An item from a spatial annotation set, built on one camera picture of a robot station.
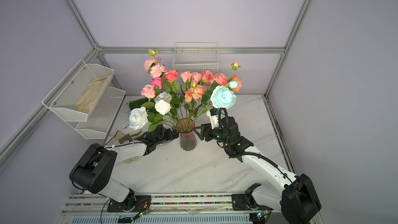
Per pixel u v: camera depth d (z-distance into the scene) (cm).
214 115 67
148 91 63
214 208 73
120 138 95
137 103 108
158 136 75
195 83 60
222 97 50
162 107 53
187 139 91
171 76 69
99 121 92
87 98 78
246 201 66
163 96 65
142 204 72
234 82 49
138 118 55
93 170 45
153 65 70
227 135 59
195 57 94
